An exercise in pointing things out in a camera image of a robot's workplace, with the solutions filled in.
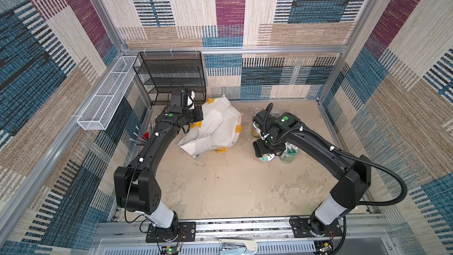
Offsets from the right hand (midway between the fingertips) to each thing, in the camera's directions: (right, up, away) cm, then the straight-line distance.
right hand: (268, 154), depth 79 cm
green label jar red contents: (-1, -1, -1) cm, 2 cm away
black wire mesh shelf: (-56, +43, +29) cm, 76 cm away
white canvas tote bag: (-22, +10, +26) cm, 35 cm away
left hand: (-29, +19, +6) cm, 36 cm away
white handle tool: (-14, -33, -10) cm, 38 cm away
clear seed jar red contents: (+11, +19, +29) cm, 37 cm away
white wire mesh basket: (-69, +18, -7) cm, 72 cm away
